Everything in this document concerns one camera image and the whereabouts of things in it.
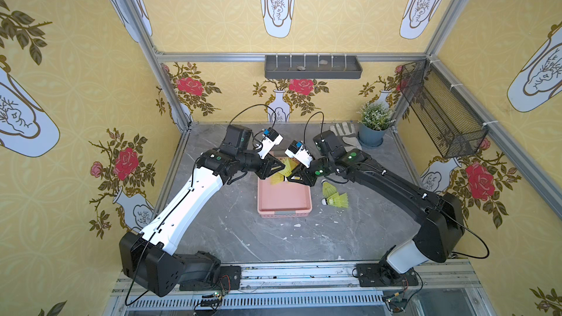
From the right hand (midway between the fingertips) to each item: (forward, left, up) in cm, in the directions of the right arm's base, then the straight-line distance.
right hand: (290, 179), depth 76 cm
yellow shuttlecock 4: (+7, -16, -20) cm, 26 cm away
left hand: (+2, +2, +6) cm, 6 cm away
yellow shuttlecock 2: (-3, +4, +5) cm, 7 cm away
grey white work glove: (+42, -29, -20) cm, 55 cm away
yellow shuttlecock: (+3, 0, +6) cm, 6 cm away
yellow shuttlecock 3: (+2, -18, -17) cm, 25 cm away
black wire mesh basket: (+22, -61, +6) cm, 65 cm away
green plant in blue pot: (+36, -38, -5) cm, 52 cm away
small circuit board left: (-34, +25, -22) cm, 47 cm away
